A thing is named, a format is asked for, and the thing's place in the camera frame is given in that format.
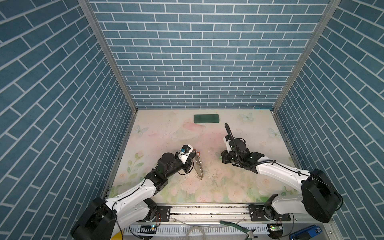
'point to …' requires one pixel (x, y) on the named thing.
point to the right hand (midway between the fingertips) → (219, 152)
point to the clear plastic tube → (193, 227)
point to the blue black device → (306, 233)
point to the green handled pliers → (249, 233)
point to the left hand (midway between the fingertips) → (195, 155)
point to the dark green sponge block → (206, 118)
